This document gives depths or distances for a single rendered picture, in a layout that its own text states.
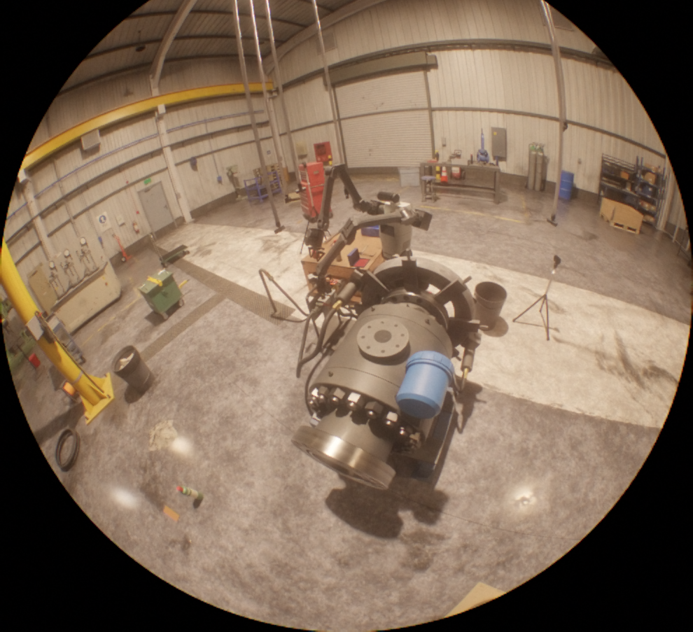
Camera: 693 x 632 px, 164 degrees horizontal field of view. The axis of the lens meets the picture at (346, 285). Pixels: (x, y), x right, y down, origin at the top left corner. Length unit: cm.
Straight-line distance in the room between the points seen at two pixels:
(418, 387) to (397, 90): 1001
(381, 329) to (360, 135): 1025
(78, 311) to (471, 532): 703
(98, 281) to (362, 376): 592
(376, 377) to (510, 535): 140
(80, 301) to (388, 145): 1106
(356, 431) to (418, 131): 959
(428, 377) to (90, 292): 630
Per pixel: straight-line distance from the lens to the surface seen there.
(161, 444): 250
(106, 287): 626
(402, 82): 1021
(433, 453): 146
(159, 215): 1124
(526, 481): 188
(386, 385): 90
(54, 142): 1124
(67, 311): 671
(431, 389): 73
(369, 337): 99
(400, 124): 1011
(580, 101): 1004
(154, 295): 378
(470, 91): 961
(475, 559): 176
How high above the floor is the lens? 165
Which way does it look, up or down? 34 degrees down
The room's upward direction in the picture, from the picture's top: 10 degrees counter-clockwise
